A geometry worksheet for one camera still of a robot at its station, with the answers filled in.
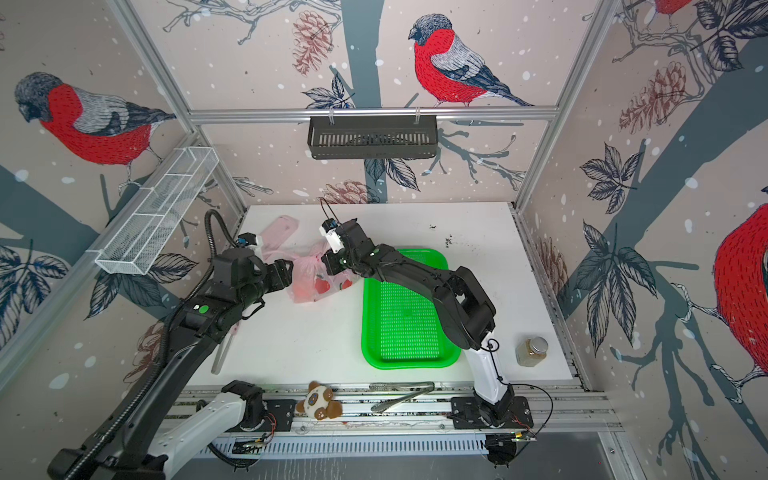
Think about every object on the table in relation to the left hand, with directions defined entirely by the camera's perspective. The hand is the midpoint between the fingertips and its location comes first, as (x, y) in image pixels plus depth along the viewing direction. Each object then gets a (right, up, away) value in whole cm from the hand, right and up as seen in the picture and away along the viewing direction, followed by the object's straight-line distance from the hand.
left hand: (281, 264), depth 74 cm
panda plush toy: (+10, -35, -1) cm, 36 cm away
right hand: (+7, -1, +13) cm, 15 cm away
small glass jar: (+64, -22, 0) cm, 68 cm away
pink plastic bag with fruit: (+4, -7, +13) cm, 15 cm away
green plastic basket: (+32, -21, +14) cm, 40 cm away
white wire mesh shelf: (-35, +14, +4) cm, 38 cm away
